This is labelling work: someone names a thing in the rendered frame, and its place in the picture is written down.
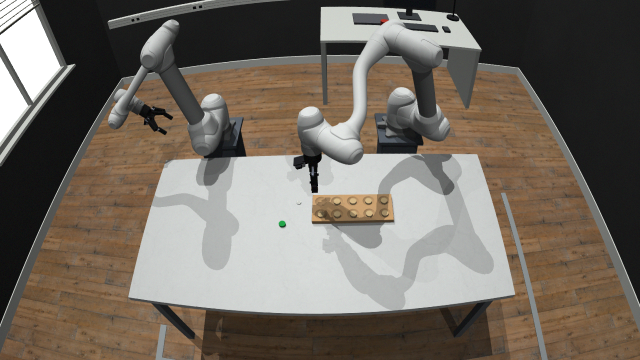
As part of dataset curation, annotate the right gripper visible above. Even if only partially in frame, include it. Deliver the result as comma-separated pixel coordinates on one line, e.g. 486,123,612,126
139,104,173,135

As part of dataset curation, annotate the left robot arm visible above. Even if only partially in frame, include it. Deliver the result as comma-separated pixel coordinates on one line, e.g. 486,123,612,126
293,19,451,170

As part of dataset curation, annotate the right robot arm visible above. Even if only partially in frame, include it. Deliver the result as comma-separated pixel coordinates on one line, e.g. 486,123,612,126
108,19,236,156

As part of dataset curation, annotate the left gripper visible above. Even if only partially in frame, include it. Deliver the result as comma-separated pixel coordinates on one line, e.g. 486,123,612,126
303,153,322,193

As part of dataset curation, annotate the wooden counting tray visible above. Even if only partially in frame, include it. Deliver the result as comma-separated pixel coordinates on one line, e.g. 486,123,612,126
312,194,394,224

